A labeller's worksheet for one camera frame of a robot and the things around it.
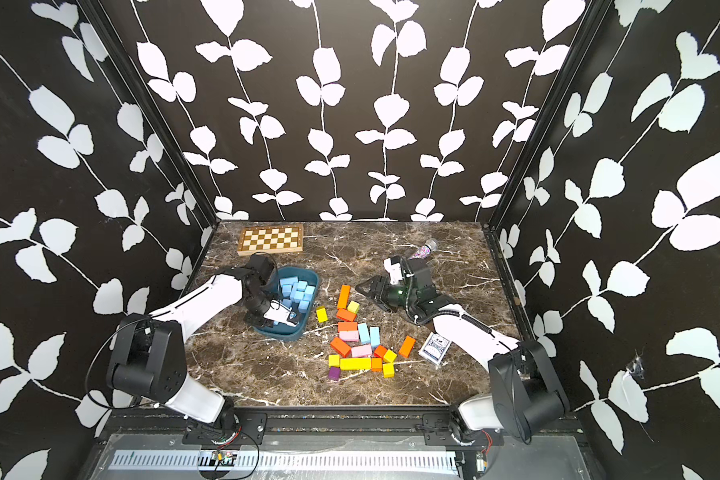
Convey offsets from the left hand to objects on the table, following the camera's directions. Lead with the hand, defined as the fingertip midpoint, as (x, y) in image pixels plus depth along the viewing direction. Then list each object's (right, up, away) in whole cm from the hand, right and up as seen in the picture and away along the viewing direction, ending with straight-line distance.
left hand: (272, 306), depth 90 cm
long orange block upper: (+21, +2, +9) cm, 23 cm away
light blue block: (+5, +3, +8) cm, 10 cm away
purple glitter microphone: (+50, +17, +17) cm, 55 cm away
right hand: (+27, +7, -10) cm, 29 cm away
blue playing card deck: (+49, -12, -3) cm, 50 cm away
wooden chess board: (-8, +21, +22) cm, 31 cm away
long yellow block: (+26, -16, -5) cm, 30 cm away
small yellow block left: (+14, -3, +3) cm, 15 cm away
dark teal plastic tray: (+5, -7, -4) cm, 9 cm away
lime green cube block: (+24, -1, +5) cm, 25 cm away
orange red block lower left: (+21, -11, -4) cm, 24 cm away
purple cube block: (+20, -18, -7) cm, 27 cm away
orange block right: (+41, -12, -2) cm, 43 cm away
